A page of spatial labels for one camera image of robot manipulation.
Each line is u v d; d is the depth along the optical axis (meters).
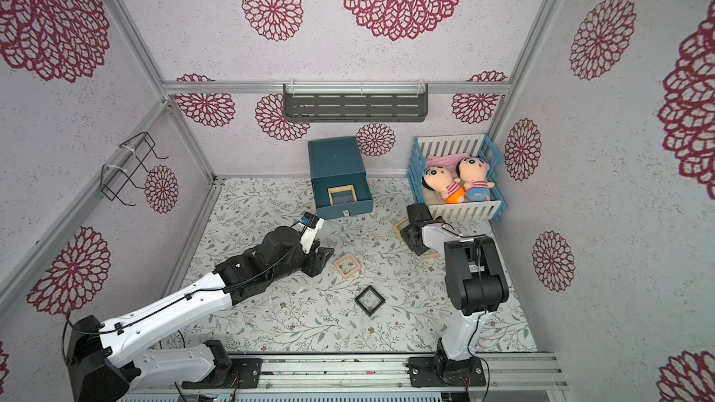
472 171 1.02
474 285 0.49
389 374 0.76
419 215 0.80
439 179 1.03
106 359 0.39
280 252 0.54
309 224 0.63
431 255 0.95
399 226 1.02
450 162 1.10
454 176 1.06
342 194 0.95
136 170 0.80
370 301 0.87
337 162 0.95
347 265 0.95
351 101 0.92
